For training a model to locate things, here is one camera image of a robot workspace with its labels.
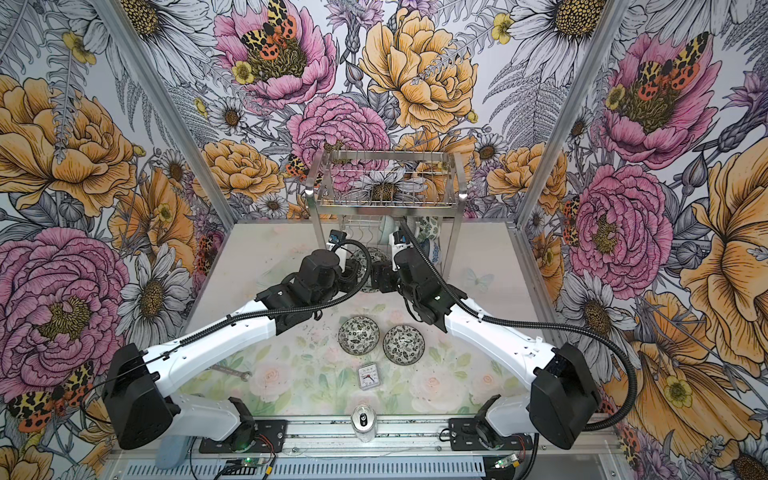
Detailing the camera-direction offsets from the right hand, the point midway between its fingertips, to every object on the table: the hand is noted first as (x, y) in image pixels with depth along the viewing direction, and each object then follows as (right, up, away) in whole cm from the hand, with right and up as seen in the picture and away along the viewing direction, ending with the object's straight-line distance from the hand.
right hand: (383, 273), depth 80 cm
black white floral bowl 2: (-8, -19, +10) cm, 23 cm away
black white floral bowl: (-6, +3, 0) cm, 7 cm away
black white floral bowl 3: (+6, -22, +9) cm, 24 cm away
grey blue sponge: (-48, -40, -10) cm, 64 cm away
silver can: (-4, -30, -16) cm, 34 cm away
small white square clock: (-4, -28, +2) cm, 28 cm away
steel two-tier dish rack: (-8, +27, +36) cm, 46 cm away
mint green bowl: (0, +14, +25) cm, 29 cm away
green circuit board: (+29, -44, -8) cm, 53 cm away
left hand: (-8, +1, -1) cm, 8 cm away
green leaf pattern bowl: (+16, +14, +32) cm, 39 cm away
